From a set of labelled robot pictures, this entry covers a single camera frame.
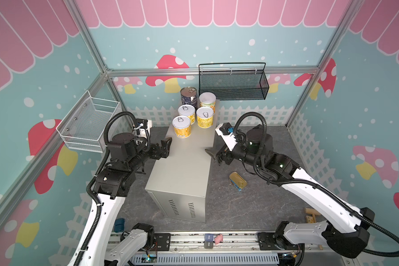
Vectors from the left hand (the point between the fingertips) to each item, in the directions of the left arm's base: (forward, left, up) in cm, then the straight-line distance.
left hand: (160, 141), depth 65 cm
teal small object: (-24, +22, -35) cm, 48 cm away
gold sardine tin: (-1, -35, -32) cm, 47 cm away
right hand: (-1, -21, +2) cm, 21 cm away
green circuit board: (-36, +5, -37) cm, 52 cm away
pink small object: (-28, -25, -34) cm, 51 cm away
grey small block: (-30, -20, -34) cm, 49 cm away
